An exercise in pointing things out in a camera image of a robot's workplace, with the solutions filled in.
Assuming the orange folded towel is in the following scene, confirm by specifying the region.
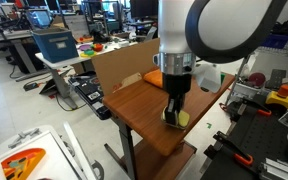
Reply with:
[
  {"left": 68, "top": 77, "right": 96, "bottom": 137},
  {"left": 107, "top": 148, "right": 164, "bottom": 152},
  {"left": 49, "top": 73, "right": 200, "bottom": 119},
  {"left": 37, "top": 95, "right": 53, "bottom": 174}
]
[{"left": 142, "top": 68, "right": 164, "bottom": 90}]

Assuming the dark red disc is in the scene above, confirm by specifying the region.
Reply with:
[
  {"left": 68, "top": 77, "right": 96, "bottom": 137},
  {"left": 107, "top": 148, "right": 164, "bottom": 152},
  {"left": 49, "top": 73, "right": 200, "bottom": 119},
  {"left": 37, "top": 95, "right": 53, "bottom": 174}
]
[{"left": 248, "top": 72, "right": 267, "bottom": 88}]

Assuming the black clamp orange handle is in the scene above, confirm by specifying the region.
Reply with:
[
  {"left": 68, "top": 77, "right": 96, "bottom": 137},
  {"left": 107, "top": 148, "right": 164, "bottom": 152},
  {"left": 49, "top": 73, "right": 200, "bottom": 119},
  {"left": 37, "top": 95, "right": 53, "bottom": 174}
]
[
  {"left": 211, "top": 130, "right": 255, "bottom": 168},
  {"left": 219, "top": 97, "right": 273, "bottom": 118}
]

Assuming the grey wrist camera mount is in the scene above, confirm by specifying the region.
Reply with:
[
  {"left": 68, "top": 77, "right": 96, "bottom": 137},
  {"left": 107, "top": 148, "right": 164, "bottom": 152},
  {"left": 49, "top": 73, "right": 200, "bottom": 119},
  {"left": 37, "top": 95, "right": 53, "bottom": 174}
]
[{"left": 194, "top": 62, "right": 223, "bottom": 94}]

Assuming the yellow sponge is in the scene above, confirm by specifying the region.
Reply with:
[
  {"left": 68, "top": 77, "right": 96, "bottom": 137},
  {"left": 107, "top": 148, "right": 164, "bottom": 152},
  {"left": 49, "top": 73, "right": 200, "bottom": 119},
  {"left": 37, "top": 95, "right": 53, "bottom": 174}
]
[{"left": 160, "top": 108, "right": 191, "bottom": 131}]

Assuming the black floor cable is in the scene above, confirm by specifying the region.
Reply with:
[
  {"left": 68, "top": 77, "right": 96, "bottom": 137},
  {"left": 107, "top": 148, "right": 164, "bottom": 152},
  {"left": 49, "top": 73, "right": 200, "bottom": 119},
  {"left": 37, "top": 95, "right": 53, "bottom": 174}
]
[{"left": 54, "top": 94, "right": 87, "bottom": 113}]

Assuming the blue plastic crate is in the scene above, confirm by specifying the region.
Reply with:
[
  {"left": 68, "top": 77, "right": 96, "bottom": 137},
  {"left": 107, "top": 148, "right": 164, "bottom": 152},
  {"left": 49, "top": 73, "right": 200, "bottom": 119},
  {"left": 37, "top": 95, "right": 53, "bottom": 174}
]
[{"left": 262, "top": 26, "right": 288, "bottom": 50}]

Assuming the wooden table with grey legs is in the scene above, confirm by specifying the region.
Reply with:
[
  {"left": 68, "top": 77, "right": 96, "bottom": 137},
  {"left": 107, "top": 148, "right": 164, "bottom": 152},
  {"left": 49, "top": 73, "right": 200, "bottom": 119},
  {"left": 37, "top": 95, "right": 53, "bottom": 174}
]
[{"left": 102, "top": 68, "right": 236, "bottom": 180}]

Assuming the brown cardboard panel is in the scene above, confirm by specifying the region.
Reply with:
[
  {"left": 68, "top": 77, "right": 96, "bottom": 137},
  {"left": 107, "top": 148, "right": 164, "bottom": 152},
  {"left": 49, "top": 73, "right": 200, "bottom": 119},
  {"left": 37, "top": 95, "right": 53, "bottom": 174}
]
[{"left": 90, "top": 37, "right": 161, "bottom": 98}]

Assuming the blue storage bin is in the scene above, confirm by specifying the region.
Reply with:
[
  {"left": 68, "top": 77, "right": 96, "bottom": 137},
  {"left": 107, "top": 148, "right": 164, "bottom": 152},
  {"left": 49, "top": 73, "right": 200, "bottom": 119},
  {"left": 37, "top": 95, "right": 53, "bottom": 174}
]
[{"left": 32, "top": 27, "right": 80, "bottom": 64}]

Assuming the yellow emergency stop button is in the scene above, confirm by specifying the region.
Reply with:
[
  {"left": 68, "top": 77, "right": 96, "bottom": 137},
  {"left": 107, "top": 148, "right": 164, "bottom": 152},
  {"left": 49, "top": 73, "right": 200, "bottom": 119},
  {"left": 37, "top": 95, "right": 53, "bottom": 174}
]
[{"left": 265, "top": 84, "right": 288, "bottom": 110}]

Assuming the white table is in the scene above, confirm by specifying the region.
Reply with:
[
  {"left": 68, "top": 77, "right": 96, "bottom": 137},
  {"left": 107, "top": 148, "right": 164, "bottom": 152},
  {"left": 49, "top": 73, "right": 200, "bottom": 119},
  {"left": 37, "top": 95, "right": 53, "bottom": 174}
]
[{"left": 34, "top": 37, "right": 139, "bottom": 111}]

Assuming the black perforated breadboard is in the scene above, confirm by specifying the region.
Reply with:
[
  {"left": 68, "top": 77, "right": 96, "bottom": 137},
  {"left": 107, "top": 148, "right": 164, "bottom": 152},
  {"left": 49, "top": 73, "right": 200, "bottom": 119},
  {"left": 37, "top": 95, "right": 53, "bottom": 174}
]
[{"left": 200, "top": 101, "right": 288, "bottom": 180}]

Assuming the black box with stickers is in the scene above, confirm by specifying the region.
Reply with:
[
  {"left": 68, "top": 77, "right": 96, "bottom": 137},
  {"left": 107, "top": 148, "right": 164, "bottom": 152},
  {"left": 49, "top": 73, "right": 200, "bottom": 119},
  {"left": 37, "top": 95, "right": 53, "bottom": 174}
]
[{"left": 67, "top": 71, "right": 112, "bottom": 121}]

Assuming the purple toy plate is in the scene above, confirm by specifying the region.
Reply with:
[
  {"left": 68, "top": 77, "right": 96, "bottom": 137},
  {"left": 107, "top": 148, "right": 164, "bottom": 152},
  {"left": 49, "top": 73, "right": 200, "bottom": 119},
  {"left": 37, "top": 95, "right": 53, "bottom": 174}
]
[{"left": 77, "top": 44, "right": 92, "bottom": 52}]

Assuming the black monitor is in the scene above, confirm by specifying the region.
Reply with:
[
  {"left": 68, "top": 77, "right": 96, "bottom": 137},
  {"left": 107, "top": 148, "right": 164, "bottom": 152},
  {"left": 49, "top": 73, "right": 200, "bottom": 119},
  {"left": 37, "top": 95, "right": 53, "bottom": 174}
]
[{"left": 129, "top": 0, "right": 160, "bottom": 20}]

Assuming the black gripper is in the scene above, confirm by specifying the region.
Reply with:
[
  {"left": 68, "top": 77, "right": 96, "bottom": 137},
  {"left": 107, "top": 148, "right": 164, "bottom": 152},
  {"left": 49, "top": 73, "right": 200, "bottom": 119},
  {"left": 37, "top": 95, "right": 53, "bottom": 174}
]
[{"left": 161, "top": 72, "right": 193, "bottom": 128}]

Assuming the green toy plate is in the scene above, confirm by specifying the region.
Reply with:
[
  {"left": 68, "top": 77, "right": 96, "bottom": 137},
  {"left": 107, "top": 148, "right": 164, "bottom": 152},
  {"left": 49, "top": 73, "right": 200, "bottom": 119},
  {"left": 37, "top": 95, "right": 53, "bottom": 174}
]
[{"left": 83, "top": 49, "right": 97, "bottom": 57}]

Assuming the grey metal pole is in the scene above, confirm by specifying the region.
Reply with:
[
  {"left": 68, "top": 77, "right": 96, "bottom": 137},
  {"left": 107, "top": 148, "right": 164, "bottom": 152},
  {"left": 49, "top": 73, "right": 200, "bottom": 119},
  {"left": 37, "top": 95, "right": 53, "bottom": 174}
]
[{"left": 224, "top": 51, "right": 256, "bottom": 105}]

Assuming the red toy bowl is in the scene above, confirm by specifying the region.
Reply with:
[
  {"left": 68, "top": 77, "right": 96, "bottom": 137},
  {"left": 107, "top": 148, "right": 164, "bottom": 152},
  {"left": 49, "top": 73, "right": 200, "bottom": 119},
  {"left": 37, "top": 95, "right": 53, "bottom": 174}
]
[{"left": 91, "top": 43, "right": 105, "bottom": 53}]

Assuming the aluminium extrusion bar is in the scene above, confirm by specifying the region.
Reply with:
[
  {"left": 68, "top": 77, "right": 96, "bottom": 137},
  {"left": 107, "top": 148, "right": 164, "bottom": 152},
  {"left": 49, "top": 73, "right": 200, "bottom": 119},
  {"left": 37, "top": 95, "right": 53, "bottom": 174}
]
[{"left": 258, "top": 157, "right": 288, "bottom": 180}]

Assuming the black perforated plate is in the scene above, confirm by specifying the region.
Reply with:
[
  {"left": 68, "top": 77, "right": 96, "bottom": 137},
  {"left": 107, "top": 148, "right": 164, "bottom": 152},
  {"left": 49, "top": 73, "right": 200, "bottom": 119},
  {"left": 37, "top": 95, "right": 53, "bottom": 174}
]
[{"left": 266, "top": 68, "right": 288, "bottom": 91}]

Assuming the orange triangular toy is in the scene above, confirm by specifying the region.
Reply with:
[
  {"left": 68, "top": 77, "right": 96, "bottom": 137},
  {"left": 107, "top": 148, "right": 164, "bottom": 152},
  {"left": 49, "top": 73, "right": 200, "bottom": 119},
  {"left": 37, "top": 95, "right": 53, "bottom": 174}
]
[{"left": 0, "top": 148, "right": 47, "bottom": 180}]

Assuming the black power adapter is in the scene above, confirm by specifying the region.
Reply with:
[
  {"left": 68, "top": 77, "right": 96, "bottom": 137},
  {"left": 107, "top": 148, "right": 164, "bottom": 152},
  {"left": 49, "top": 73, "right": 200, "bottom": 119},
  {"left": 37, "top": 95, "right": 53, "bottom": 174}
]
[{"left": 22, "top": 81, "right": 40, "bottom": 92}]

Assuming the white cart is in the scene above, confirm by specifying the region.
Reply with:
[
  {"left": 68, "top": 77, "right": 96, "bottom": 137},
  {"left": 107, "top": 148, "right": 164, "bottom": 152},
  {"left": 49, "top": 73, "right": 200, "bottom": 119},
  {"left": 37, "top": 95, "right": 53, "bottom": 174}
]
[{"left": 0, "top": 124, "right": 105, "bottom": 180}]

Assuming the grey desk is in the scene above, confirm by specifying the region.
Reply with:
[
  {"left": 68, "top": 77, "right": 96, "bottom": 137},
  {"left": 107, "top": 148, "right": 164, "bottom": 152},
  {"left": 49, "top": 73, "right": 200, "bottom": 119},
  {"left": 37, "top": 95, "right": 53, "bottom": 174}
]
[{"left": 0, "top": 29, "right": 49, "bottom": 83}]

